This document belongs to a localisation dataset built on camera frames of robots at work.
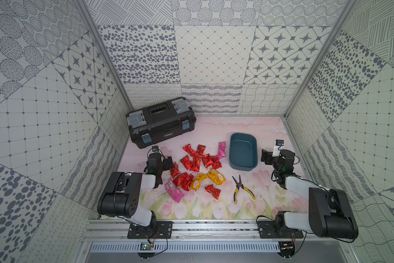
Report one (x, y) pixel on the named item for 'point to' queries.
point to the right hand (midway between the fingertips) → (271, 152)
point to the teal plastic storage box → (243, 155)
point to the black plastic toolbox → (160, 122)
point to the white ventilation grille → (219, 247)
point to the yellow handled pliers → (240, 184)
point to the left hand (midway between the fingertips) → (162, 156)
